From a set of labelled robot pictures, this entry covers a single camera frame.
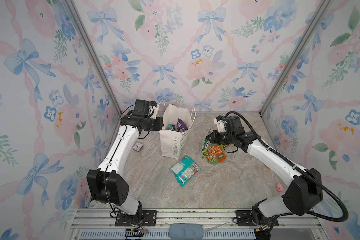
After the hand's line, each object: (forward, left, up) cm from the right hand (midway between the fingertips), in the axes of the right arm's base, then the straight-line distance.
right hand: (206, 136), depth 82 cm
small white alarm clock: (+4, +42, -17) cm, 45 cm away
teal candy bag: (-12, +12, -17) cm, 24 cm away
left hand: (+4, +23, +6) cm, 24 cm away
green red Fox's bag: (+12, +21, -7) cm, 25 cm away
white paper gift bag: (-3, +18, -2) cm, 18 cm away
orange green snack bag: (0, -7, -19) cm, 21 cm away
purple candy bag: (+13, +14, -6) cm, 20 cm away
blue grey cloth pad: (-42, +11, -16) cm, 46 cm away
